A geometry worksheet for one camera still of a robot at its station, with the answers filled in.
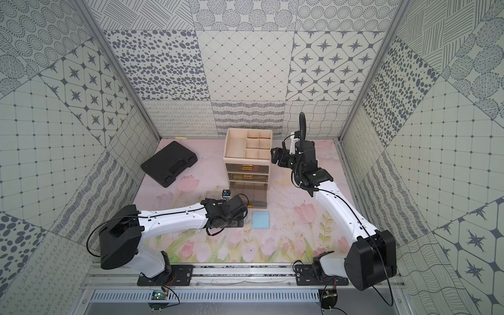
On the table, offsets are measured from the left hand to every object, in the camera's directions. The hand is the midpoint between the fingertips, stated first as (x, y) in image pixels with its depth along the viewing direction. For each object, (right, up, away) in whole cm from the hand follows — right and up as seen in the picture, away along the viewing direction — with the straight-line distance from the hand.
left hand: (238, 223), depth 82 cm
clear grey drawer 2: (+4, +19, +6) cm, 21 cm away
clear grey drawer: (+6, +23, 0) cm, 24 cm away
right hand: (+18, +30, -1) cm, 35 cm away
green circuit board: (-29, -23, -10) cm, 38 cm away
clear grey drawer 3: (+7, +11, +14) cm, 19 cm away
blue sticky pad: (+10, -1, +6) cm, 12 cm away
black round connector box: (+35, -24, -10) cm, 44 cm away
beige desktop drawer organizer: (+4, +29, +2) cm, 30 cm away
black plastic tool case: (-41, +25, +20) cm, 52 cm away
